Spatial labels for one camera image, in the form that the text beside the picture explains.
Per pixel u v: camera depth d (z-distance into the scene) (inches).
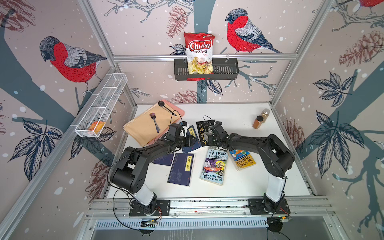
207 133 38.9
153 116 43.6
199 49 32.3
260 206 28.5
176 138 29.3
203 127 41.1
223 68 37.4
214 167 33.6
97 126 25.4
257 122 39.6
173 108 46.7
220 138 29.9
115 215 28.5
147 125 42.0
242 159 34.5
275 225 27.6
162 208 28.8
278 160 19.5
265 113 40.4
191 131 39.7
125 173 18.1
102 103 31.3
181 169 33.8
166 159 35.3
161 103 47.7
